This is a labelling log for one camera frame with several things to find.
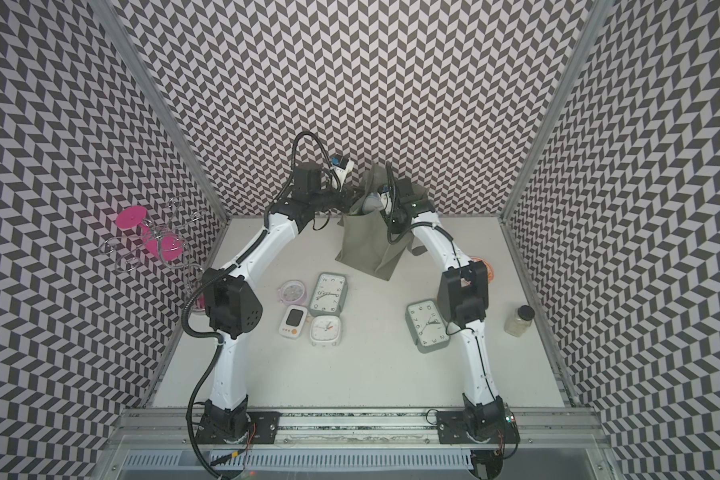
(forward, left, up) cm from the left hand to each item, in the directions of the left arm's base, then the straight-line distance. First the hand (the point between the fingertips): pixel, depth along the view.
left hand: (365, 192), depth 86 cm
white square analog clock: (-30, +12, -27) cm, 42 cm away
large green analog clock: (-29, -18, -27) cm, 43 cm away
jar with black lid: (-30, -44, -22) cm, 57 cm away
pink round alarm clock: (-18, +24, -26) cm, 40 cm away
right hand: (+2, -8, -15) cm, 17 cm away
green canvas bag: (-4, 0, -17) cm, 18 cm away
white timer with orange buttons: (-28, +21, -25) cm, 43 cm away
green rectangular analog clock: (-19, +12, -26) cm, 34 cm away
